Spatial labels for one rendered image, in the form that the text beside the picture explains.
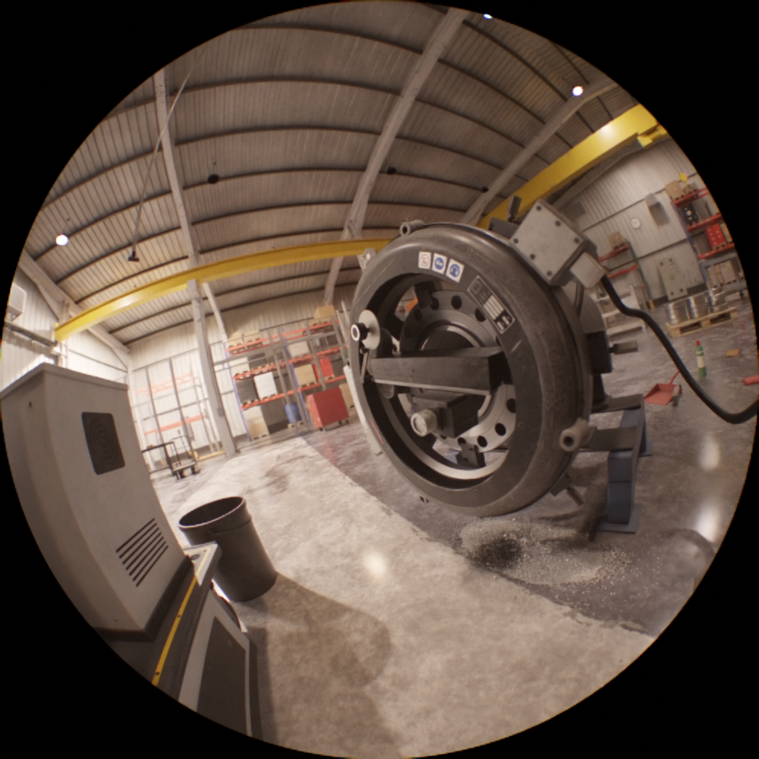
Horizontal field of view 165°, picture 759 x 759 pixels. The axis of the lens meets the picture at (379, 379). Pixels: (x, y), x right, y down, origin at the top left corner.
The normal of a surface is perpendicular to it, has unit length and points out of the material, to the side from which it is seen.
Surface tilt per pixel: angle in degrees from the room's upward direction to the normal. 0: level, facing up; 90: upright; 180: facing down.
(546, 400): 92
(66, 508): 90
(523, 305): 84
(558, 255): 90
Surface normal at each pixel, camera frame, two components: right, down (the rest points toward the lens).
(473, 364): -0.83, 0.26
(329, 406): 0.53, -0.18
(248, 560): 0.82, -0.22
